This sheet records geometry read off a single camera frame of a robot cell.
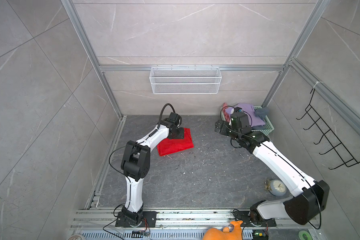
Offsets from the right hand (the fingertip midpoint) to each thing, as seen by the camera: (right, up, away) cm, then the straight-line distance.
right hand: (221, 123), depth 80 cm
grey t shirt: (+37, +8, +27) cm, 46 cm away
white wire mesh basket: (-21, +30, +20) cm, 42 cm away
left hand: (-23, -5, +16) cm, 29 cm away
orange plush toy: (-7, -49, -16) cm, 52 cm away
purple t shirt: (+32, +3, +28) cm, 42 cm away
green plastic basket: (+39, -4, +24) cm, 46 cm away
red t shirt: (-30, -14, +16) cm, 37 cm away
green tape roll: (+38, -54, -11) cm, 67 cm away
